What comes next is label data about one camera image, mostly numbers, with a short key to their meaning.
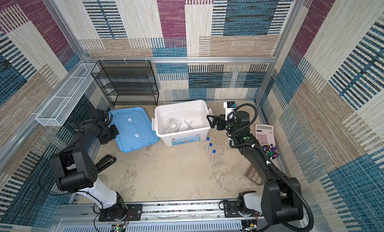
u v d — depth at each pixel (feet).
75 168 1.55
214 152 2.55
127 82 3.64
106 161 2.86
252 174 2.79
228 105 2.33
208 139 2.67
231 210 2.40
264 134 3.24
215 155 2.63
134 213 2.41
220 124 2.34
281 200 1.33
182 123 3.53
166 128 3.19
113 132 2.67
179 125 3.45
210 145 2.61
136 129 3.26
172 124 3.35
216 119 2.31
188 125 3.44
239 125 2.03
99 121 2.18
